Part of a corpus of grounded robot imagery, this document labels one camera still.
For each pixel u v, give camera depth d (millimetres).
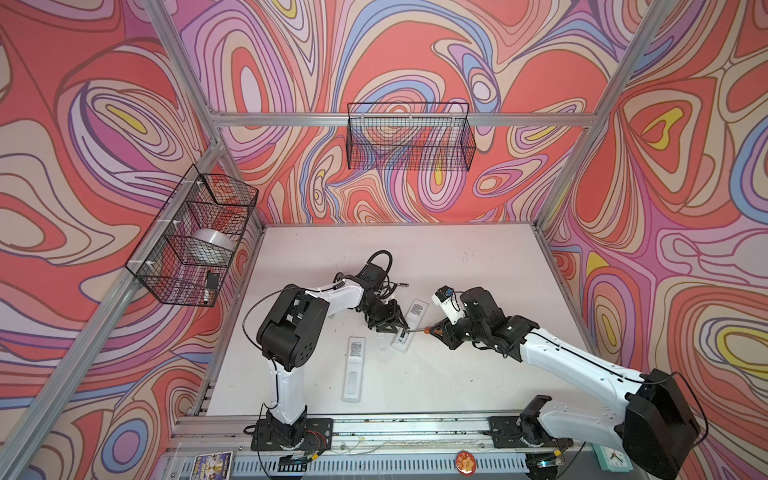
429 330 799
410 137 960
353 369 827
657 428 396
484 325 614
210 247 704
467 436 747
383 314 827
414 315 931
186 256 731
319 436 729
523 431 676
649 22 705
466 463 693
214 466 679
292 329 508
